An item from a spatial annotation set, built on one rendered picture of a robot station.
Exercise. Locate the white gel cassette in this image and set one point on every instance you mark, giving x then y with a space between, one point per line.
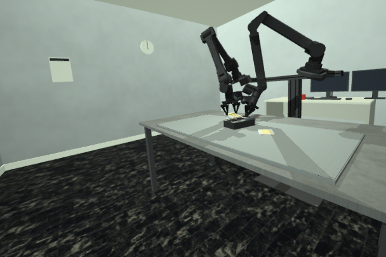
233 115

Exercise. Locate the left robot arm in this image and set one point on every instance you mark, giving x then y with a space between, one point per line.
315 50

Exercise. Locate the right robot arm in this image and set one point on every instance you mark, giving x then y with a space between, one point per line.
224 78

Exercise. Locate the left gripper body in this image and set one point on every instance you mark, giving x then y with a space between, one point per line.
252 102

